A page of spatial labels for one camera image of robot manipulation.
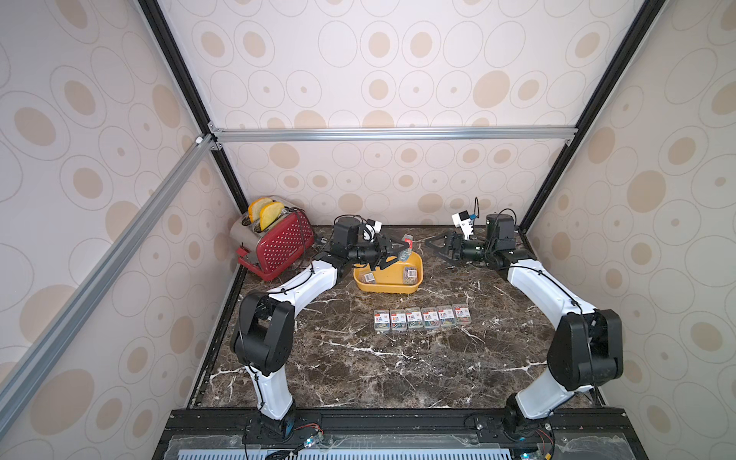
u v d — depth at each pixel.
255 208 0.97
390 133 0.92
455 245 0.73
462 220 0.78
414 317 0.92
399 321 0.92
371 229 0.82
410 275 1.02
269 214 0.95
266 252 0.95
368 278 1.01
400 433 0.73
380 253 0.75
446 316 0.92
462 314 0.92
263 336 0.48
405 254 0.80
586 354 0.46
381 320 0.92
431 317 0.92
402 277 1.04
